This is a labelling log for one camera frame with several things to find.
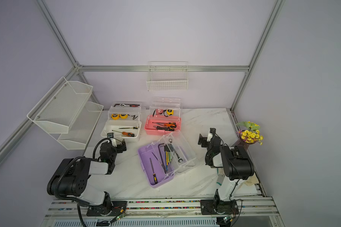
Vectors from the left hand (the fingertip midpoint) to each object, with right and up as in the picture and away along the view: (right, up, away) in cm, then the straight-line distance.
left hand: (117, 141), depth 95 cm
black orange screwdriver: (+33, +9, +12) cm, 36 cm away
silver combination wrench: (+42, -8, -15) cm, 45 cm away
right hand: (+63, +3, +4) cm, 63 cm away
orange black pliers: (+37, +12, +15) cm, 42 cm away
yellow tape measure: (+2, +18, +10) cm, 20 cm away
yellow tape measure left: (-5, +18, +10) cm, 21 cm away
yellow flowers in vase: (+80, +6, -21) cm, 83 cm away
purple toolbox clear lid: (+40, -6, -12) cm, 42 cm away
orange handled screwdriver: (+3, +5, +9) cm, 11 cm away
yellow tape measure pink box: (+36, +21, +12) cm, 44 cm away
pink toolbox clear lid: (+32, +25, +16) cm, 44 cm away
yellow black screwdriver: (+28, -20, -12) cm, 36 cm away
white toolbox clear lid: (+1, +22, +12) cm, 25 cm away
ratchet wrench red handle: (-1, +27, +13) cm, 30 cm away
